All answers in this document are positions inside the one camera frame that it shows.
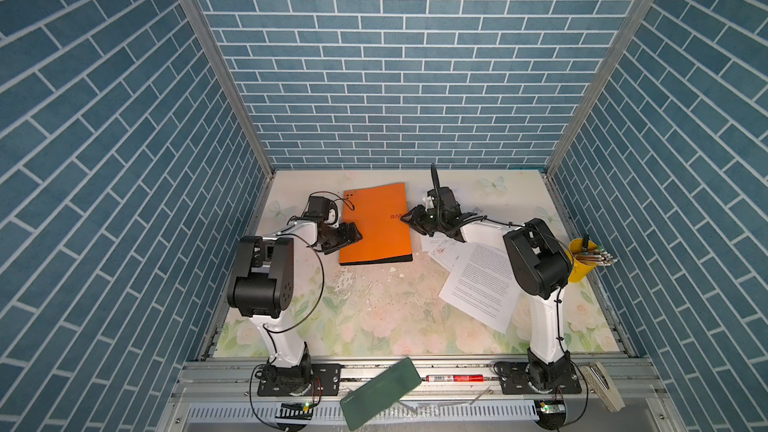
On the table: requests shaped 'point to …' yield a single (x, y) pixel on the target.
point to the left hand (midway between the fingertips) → (353, 238)
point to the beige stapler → (600, 385)
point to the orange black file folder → (377, 213)
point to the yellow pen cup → (578, 270)
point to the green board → (379, 393)
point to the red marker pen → (454, 378)
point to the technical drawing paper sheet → (447, 252)
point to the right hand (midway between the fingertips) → (399, 217)
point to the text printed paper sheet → (483, 283)
